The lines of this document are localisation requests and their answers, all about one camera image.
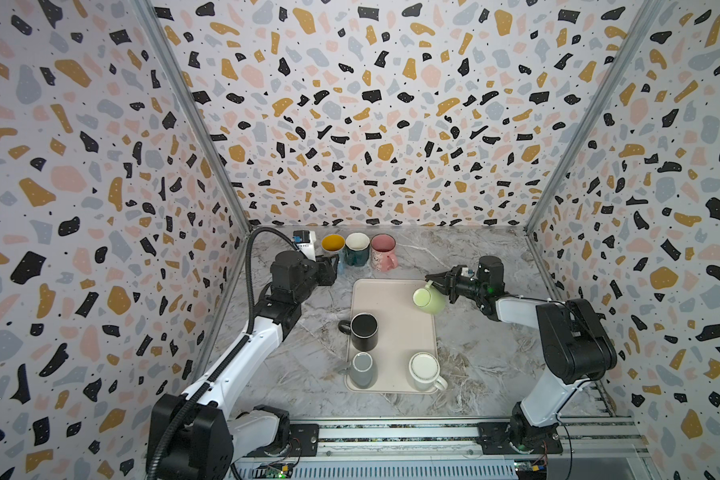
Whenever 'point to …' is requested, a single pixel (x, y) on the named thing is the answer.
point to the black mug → (364, 329)
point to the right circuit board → (527, 466)
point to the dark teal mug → (357, 249)
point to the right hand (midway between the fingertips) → (423, 271)
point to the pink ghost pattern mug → (383, 255)
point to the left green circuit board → (277, 472)
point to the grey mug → (362, 370)
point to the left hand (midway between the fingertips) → (332, 251)
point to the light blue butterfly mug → (334, 244)
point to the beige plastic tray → (404, 330)
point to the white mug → (424, 370)
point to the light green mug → (429, 299)
